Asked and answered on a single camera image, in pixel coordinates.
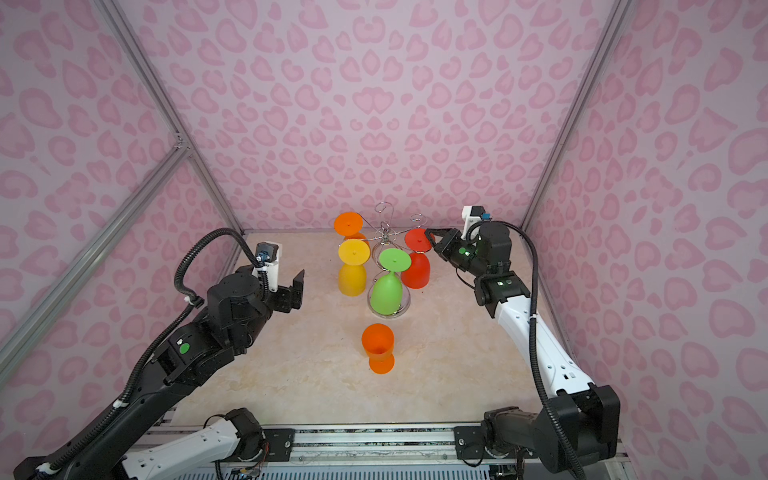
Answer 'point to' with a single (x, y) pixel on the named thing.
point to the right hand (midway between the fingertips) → (426, 230)
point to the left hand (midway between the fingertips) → (283, 264)
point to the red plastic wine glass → (419, 241)
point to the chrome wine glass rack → (386, 229)
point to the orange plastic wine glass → (378, 340)
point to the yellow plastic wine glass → (353, 255)
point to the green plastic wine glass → (387, 290)
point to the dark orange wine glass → (350, 225)
